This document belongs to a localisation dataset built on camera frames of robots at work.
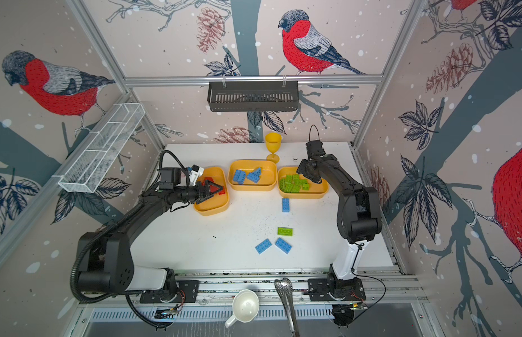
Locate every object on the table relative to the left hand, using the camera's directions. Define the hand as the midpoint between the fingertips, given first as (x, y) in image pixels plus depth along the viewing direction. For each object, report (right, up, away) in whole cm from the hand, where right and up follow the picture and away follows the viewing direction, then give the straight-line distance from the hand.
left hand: (216, 191), depth 82 cm
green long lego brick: (+39, +1, +19) cm, 43 cm away
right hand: (+38, +7, +14) cm, 41 cm away
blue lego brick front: (+19, -23, +2) cm, 30 cm away
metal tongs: (+27, -31, -13) cm, 43 cm away
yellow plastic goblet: (+24, +23, +24) cm, 41 cm away
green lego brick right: (+28, -18, +5) cm, 34 cm away
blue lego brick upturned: (+7, +4, +21) cm, 23 cm away
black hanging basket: (+1, +46, +25) cm, 52 cm away
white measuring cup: (+13, -38, -12) cm, 42 cm away
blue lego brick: (+29, -8, +13) cm, 33 cm away
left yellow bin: (-1, -7, +13) cm, 15 cm away
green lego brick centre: (+28, +1, +18) cm, 33 cm away
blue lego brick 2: (+27, -23, +1) cm, 35 cm away
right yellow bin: (+45, -2, +17) cm, 48 cm away
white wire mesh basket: (-42, +8, -11) cm, 44 cm away
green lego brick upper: (+31, +1, +20) cm, 37 cm away
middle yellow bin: (+21, +2, +23) cm, 31 cm away
